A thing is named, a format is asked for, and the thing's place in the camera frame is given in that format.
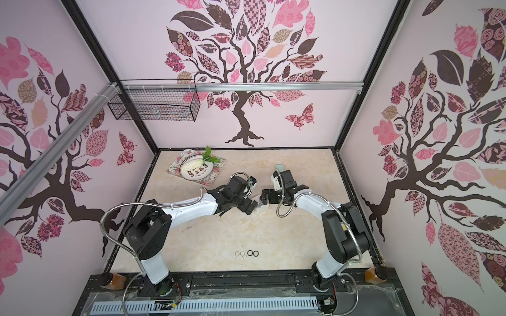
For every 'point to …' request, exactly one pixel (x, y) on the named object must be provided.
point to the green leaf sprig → (206, 157)
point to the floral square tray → (173, 168)
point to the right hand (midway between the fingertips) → (270, 195)
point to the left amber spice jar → (112, 282)
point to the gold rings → (237, 253)
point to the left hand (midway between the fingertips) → (249, 201)
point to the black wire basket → (156, 100)
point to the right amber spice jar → (376, 274)
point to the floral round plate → (195, 167)
